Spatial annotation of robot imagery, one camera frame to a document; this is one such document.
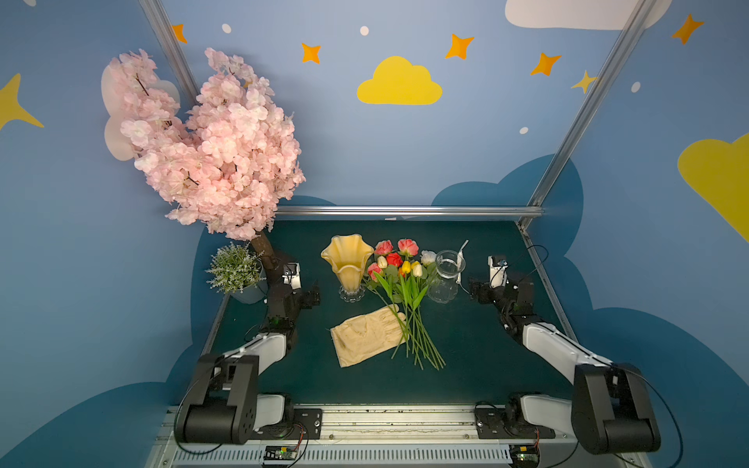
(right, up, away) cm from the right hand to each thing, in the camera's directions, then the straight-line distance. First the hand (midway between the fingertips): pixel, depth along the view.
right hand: (489, 274), depth 90 cm
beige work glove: (-39, -20, 0) cm, 44 cm away
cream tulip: (-22, +1, +8) cm, 23 cm away
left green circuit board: (-60, -43, -19) cm, 76 cm away
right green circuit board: (+2, -45, -17) cm, 48 cm away
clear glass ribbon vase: (-14, -4, 0) cm, 15 cm away
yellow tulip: (-25, +2, +9) cm, 27 cm away
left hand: (-59, -1, 0) cm, 59 cm away
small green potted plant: (-78, +1, -3) cm, 78 cm away
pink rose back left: (-33, +9, +17) cm, 38 cm away
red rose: (-29, +4, +13) cm, 32 cm away
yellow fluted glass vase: (-44, +6, 0) cm, 45 cm away
